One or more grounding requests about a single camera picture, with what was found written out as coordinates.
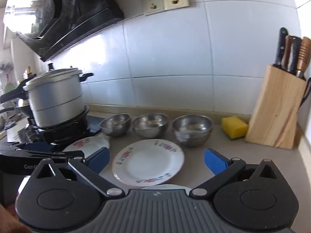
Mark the black range hood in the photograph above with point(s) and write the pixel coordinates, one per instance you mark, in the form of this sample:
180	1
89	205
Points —
80	9

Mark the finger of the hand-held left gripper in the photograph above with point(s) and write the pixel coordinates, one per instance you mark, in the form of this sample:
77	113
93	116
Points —
60	154

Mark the silver pressure cooker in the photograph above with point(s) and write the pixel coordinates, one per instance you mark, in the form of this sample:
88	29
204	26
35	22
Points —
55	99

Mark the wooden board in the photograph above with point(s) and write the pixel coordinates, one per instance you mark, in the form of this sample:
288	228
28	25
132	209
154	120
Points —
274	106

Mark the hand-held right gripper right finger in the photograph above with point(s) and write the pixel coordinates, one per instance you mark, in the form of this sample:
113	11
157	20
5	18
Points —
215	161

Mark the stainless steel bowl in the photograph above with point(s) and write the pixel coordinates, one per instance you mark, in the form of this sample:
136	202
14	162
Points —
193	123
150	125
193	142
114	126

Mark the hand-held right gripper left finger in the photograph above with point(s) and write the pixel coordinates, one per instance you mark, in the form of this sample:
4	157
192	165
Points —
97	160

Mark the yellow sponge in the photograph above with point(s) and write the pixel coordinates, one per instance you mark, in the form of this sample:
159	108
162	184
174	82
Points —
234	127

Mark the black pan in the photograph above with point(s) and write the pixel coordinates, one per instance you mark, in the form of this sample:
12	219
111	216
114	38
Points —
23	109

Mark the white floral plate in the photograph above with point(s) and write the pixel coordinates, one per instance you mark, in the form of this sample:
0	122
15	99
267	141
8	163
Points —
165	187
82	145
148	162

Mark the person's left forearm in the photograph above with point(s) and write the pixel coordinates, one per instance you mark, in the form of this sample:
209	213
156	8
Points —
9	220

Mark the black mat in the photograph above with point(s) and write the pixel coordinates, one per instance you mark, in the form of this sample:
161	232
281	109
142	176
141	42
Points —
93	125

